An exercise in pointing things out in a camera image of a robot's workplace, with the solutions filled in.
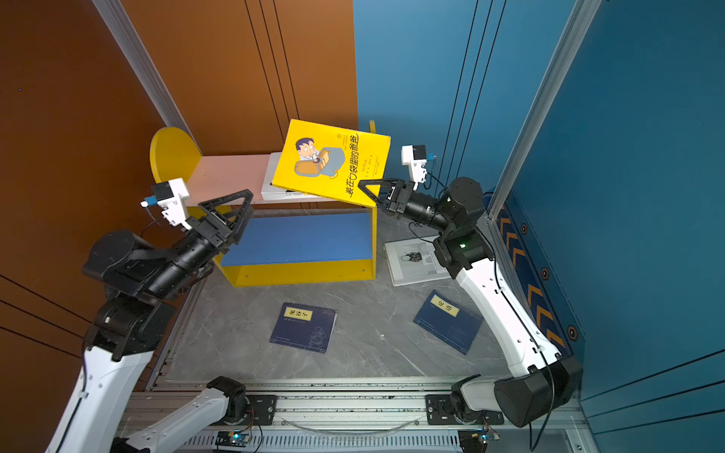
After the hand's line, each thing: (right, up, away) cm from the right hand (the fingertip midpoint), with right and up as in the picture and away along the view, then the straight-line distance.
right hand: (358, 192), depth 53 cm
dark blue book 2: (-18, -37, +35) cm, 54 cm away
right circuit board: (+29, -60, +17) cm, 69 cm away
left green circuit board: (-32, -60, +18) cm, 70 cm away
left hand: (-18, -2, -5) cm, 18 cm away
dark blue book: (+27, -36, +36) cm, 58 cm away
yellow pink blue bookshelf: (-21, -9, +34) cm, 40 cm away
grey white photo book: (+18, -17, +46) cm, 52 cm away
